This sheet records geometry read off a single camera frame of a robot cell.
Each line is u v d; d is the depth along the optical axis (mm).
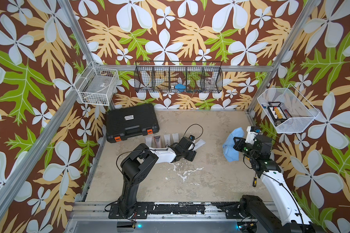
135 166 503
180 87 956
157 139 1029
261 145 577
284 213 431
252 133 695
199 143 987
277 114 821
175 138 1041
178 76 977
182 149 750
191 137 859
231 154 786
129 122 1067
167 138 1022
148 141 1007
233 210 723
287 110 824
